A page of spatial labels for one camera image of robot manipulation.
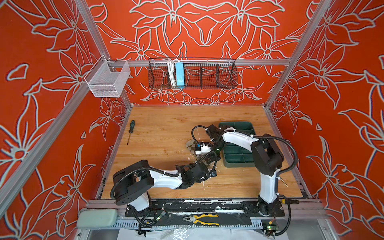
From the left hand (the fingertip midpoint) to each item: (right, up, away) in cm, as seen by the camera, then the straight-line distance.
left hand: (199, 164), depth 86 cm
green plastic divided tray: (+23, +5, +1) cm, 23 cm away
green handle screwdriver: (-48, +22, +18) cm, 55 cm away
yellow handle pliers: (-4, -21, -17) cm, 27 cm away
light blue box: (-12, +54, +3) cm, 55 cm away
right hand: (+4, +3, +2) cm, 6 cm away
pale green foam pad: (-49, -19, -19) cm, 56 cm away
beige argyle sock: (-5, +11, +9) cm, 15 cm away
